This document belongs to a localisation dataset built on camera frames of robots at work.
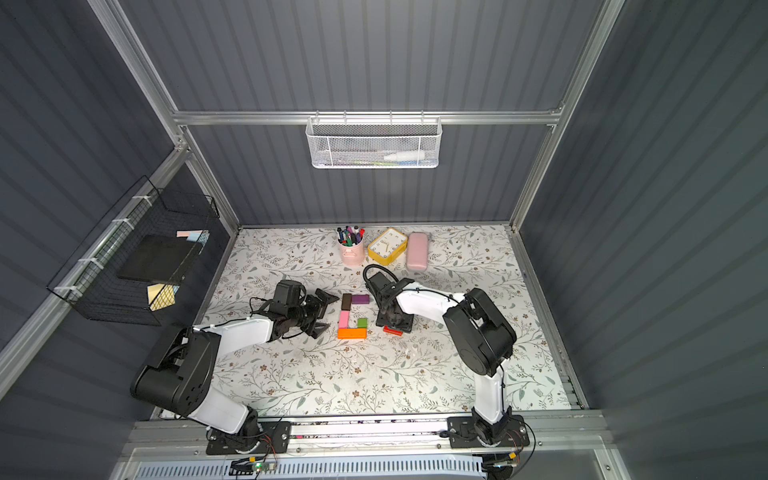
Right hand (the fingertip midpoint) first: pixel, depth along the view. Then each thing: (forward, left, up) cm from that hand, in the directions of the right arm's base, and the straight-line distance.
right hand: (389, 326), depth 92 cm
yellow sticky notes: (-10, +46, +34) cm, 58 cm away
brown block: (+9, +14, 0) cm, 17 cm away
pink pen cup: (+24, +13, +5) cm, 28 cm away
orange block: (-2, +11, 0) cm, 12 cm away
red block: (-3, -1, +4) cm, 5 cm away
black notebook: (+4, +56, +28) cm, 63 cm away
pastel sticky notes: (+15, +54, +26) cm, 62 cm away
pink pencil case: (+31, -10, 0) cm, 32 cm away
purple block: (+11, +10, -1) cm, 15 cm away
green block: (+2, +9, -1) cm, 9 cm away
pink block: (+2, +15, 0) cm, 15 cm away
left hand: (+3, +15, +5) cm, 16 cm away
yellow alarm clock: (+32, +1, +1) cm, 32 cm away
